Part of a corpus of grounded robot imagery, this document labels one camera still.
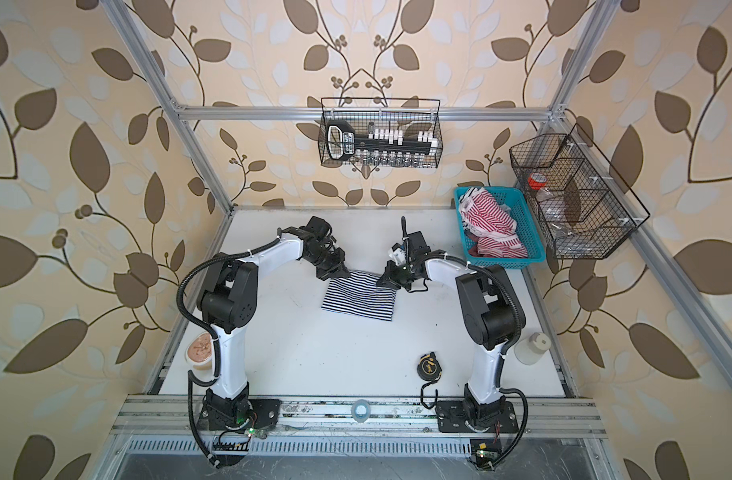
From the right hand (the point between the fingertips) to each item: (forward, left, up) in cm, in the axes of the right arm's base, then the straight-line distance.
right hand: (377, 284), depth 93 cm
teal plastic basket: (+19, -53, +3) cm, 56 cm away
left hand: (+4, +7, +2) cm, 9 cm away
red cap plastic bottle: (+14, -45, +28) cm, 55 cm away
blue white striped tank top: (-1, +6, -4) cm, 8 cm away
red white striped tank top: (+21, -40, +3) cm, 46 cm away
